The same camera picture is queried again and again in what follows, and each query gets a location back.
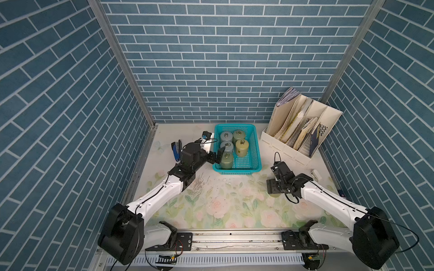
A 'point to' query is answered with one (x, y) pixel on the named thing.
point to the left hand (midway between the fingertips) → (221, 145)
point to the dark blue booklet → (315, 139)
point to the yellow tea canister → (242, 148)
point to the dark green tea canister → (226, 162)
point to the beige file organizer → (296, 127)
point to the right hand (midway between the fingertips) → (275, 185)
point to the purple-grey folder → (290, 94)
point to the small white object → (316, 175)
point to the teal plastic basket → (250, 164)
